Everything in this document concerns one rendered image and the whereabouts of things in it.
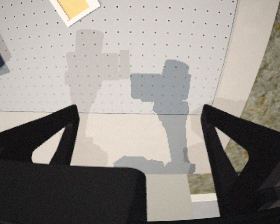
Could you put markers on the white cassette with yellow panel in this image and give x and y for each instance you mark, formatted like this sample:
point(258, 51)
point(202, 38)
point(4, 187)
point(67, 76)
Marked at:
point(76, 9)

